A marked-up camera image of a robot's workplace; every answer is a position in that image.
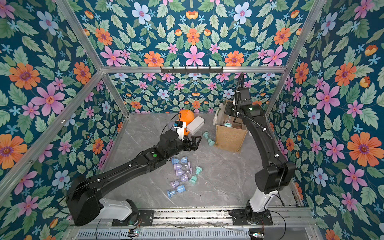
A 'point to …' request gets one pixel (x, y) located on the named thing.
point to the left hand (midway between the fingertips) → (196, 136)
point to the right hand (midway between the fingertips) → (233, 106)
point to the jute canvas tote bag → (230, 138)
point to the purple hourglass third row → (180, 172)
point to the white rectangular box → (195, 125)
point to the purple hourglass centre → (174, 184)
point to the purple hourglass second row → (179, 166)
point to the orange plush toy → (187, 116)
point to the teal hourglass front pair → (228, 122)
